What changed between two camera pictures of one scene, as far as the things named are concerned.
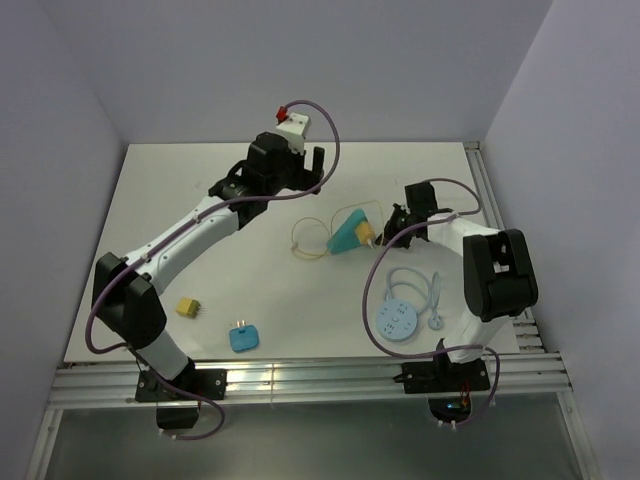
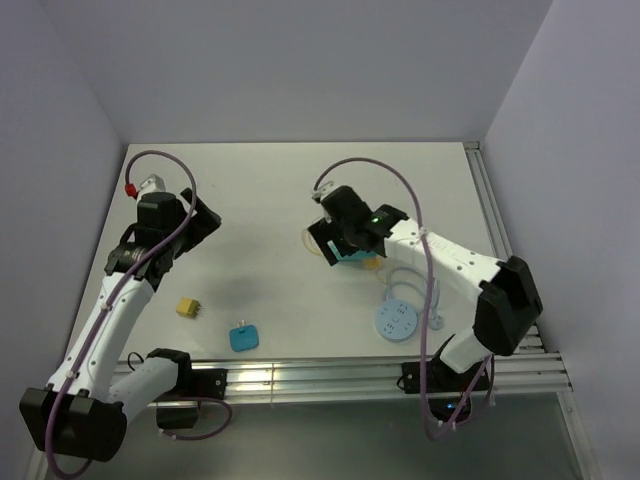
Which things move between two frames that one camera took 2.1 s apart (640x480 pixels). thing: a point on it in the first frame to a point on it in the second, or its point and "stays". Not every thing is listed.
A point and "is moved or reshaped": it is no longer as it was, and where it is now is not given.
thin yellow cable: (331, 225) to (311, 243)
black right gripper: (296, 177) to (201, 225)
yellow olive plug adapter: (189, 307) stays
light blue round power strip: (396, 319) stays
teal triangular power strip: (345, 236) is moved or reshaped
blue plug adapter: (243, 337) stays
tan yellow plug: (365, 232) is moved or reshaped
